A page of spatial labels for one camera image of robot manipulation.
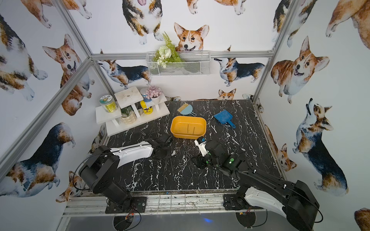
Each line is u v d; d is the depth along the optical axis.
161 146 0.68
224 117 1.11
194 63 0.93
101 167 0.45
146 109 1.07
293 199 0.41
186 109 1.17
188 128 1.05
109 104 0.90
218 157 0.60
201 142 0.70
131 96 0.95
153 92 0.92
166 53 0.77
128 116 1.01
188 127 1.06
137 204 0.73
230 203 0.73
